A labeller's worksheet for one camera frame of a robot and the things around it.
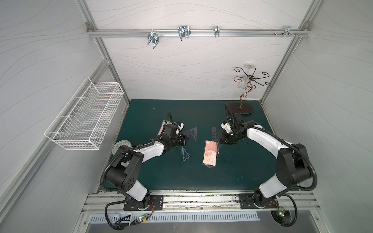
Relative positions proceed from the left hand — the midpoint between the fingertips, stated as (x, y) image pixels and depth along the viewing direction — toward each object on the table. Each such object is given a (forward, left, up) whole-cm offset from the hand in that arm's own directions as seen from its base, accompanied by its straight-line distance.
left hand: (189, 139), depth 89 cm
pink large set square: (+9, -3, -8) cm, 12 cm away
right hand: (-1, -19, +1) cm, 19 cm away
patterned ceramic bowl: (-2, +44, -3) cm, 44 cm away
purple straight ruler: (+9, -17, -8) cm, 21 cm away
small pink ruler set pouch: (-6, -13, -7) cm, 16 cm away
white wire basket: (-6, +51, +23) cm, 57 cm away
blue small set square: (-7, +2, -8) cm, 11 cm away
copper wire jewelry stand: (+33, -45, -6) cm, 56 cm away
